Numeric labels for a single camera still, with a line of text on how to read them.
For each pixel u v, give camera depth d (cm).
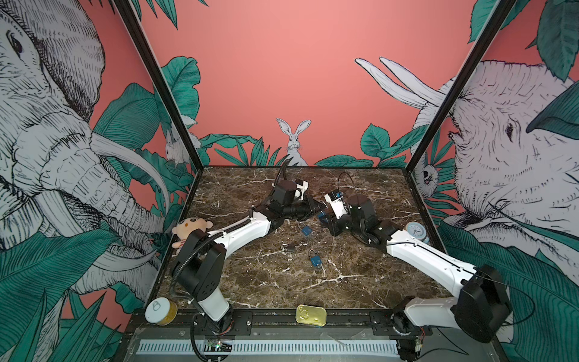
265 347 70
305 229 97
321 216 79
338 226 71
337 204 71
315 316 72
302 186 80
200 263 45
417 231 93
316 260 88
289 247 93
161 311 72
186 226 88
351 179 118
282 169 124
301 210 73
